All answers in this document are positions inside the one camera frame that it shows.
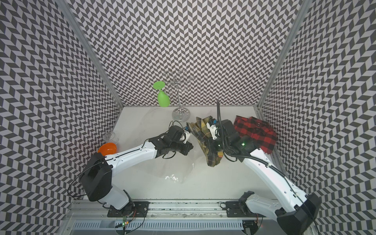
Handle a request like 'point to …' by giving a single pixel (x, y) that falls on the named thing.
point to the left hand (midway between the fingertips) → (191, 148)
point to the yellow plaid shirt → (199, 127)
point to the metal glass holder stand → (180, 114)
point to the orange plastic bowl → (107, 148)
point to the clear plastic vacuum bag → (136, 126)
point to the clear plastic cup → (109, 137)
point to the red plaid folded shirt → (261, 131)
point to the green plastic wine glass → (163, 100)
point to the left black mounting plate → (135, 209)
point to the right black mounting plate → (234, 209)
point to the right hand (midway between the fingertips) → (208, 145)
